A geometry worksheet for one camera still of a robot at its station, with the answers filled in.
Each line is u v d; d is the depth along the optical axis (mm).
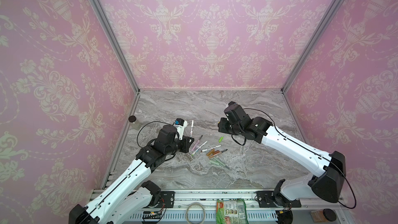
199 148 911
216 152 895
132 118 925
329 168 402
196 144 920
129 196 574
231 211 697
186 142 649
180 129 685
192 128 997
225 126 682
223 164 852
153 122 658
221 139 944
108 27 852
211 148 914
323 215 632
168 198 744
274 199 661
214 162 853
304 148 446
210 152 895
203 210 705
